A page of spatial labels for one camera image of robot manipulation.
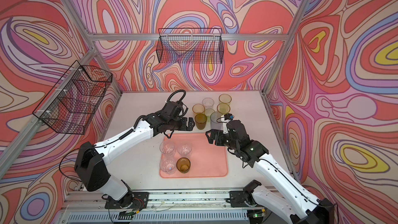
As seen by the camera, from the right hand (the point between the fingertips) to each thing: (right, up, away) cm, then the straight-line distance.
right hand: (214, 138), depth 75 cm
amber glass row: (-8, +14, +26) cm, 31 cm away
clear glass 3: (-16, -10, +14) cm, 23 cm away
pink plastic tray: (-3, -15, +11) cm, 19 cm away
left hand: (-12, +6, +6) cm, 15 cm away
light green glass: (-2, +12, +24) cm, 27 cm away
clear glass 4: (-1, +18, +32) cm, 37 cm away
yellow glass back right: (+9, +21, +23) cm, 32 cm away
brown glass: (-16, -16, +7) cm, 24 cm away
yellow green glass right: (+8, +14, +23) cm, 28 cm away
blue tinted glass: (+3, +7, +21) cm, 22 cm away
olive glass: (-7, +7, +24) cm, 26 cm away
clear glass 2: (-26, -7, +11) cm, 29 cm away
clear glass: (-25, -17, +9) cm, 31 cm away
